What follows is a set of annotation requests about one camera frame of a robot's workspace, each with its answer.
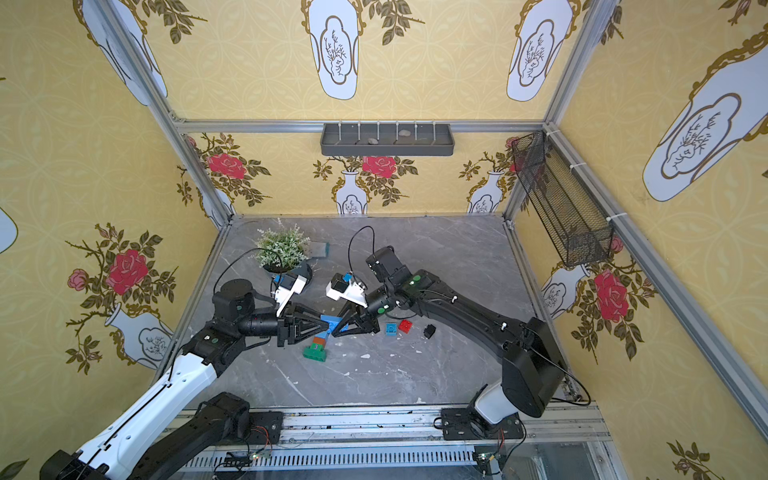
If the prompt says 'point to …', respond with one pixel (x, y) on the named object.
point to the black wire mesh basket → (578, 227)
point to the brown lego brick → (320, 341)
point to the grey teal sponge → (320, 249)
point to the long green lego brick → (315, 351)
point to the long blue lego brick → (332, 321)
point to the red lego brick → (405, 325)
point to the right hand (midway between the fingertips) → (337, 336)
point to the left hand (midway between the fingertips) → (329, 327)
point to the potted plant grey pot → (281, 250)
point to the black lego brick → (429, 330)
